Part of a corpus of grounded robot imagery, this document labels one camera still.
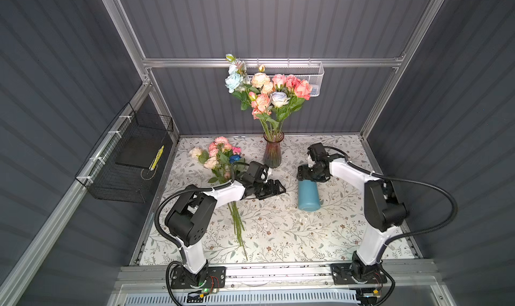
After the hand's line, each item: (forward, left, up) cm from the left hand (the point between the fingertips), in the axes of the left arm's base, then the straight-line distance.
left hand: (284, 195), depth 87 cm
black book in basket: (+8, +56, +22) cm, 61 cm away
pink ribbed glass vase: (+21, +4, +5) cm, 22 cm away
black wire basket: (-5, +63, +22) cm, 67 cm away
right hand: (+11, -12, -1) cm, 17 cm away
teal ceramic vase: (-1, -11, -1) cm, 11 cm away
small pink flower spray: (+24, +31, -3) cm, 39 cm away
